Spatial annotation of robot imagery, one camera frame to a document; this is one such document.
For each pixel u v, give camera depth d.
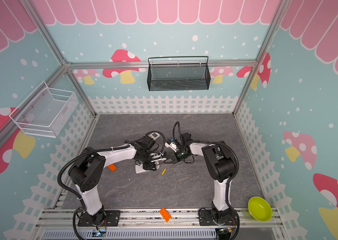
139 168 0.89
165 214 0.74
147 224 0.74
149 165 0.83
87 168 0.50
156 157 0.81
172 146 0.87
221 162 0.53
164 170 0.90
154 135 1.06
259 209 0.77
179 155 0.85
